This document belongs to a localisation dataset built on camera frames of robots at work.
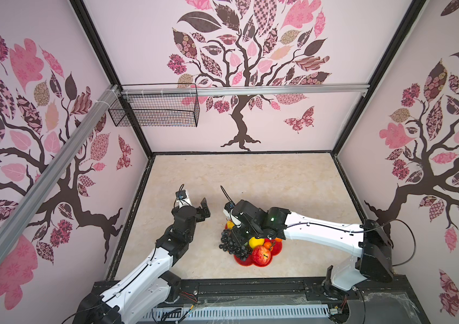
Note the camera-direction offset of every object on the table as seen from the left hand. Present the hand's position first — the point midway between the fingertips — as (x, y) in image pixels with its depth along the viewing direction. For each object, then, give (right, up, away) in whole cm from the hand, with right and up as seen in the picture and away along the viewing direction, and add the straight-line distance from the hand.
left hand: (196, 205), depth 83 cm
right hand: (+14, -9, -8) cm, 19 cm away
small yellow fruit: (+15, -3, -20) cm, 25 cm away
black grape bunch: (+14, -15, -5) cm, 21 cm away
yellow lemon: (+24, -15, -1) cm, 28 cm away
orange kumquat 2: (+34, -14, -3) cm, 36 cm away
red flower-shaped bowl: (+33, -18, -2) cm, 38 cm away
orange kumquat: (+30, -16, -2) cm, 34 cm away
